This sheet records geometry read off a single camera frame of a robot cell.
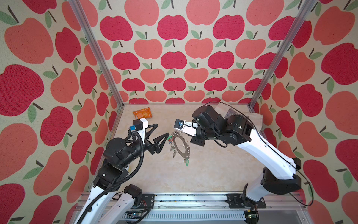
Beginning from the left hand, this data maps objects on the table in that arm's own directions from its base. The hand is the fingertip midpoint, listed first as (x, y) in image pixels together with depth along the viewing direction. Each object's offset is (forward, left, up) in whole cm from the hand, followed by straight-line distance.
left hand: (164, 131), depth 57 cm
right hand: (+4, -12, -3) cm, 13 cm away
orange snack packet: (+43, +21, -35) cm, 59 cm away
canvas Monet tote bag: (+42, -45, -31) cm, 69 cm away
